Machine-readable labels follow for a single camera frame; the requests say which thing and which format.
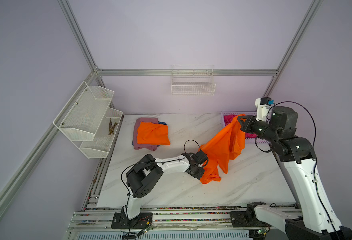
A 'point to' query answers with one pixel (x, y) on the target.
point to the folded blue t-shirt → (162, 123)
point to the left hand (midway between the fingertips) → (195, 175)
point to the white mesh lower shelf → (100, 146)
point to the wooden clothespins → (111, 127)
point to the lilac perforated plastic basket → (247, 140)
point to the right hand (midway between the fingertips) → (238, 121)
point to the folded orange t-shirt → (151, 133)
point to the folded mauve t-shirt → (137, 146)
